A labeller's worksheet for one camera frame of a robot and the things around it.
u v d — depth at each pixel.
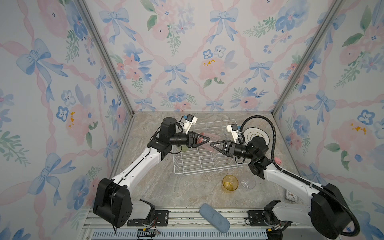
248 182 0.85
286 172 0.52
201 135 0.67
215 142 0.66
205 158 0.95
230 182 0.83
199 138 0.67
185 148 0.67
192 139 0.64
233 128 0.65
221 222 0.70
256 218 0.74
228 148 0.64
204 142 0.67
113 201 0.40
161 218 0.74
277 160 0.93
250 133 1.04
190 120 0.66
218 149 0.67
